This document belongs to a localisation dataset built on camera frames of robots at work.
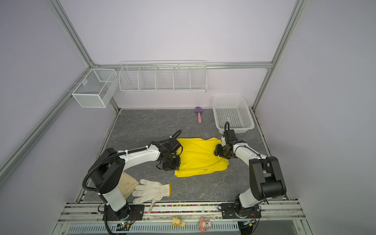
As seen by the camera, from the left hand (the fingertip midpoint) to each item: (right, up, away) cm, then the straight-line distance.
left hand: (178, 169), depth 86 cm
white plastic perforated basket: (+43, +39, +34) cm, 67 cm away
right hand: (+25, +9, +8) cm, 27 cm away
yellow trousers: (+11, +6, +7) cm, 15 cm away
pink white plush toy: (+14, -20, -17) cm, 30 cm away
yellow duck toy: (+1, -19, -17) cm, 26 cm away
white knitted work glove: (-16, -11, -5) cm, 20 cm away
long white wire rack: (+5, +62, +20) cm, 65 cm away
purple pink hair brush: (+13, +38, +34) cm, 53 cm away
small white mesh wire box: (-56, +51, +13) cm, 77 cm away
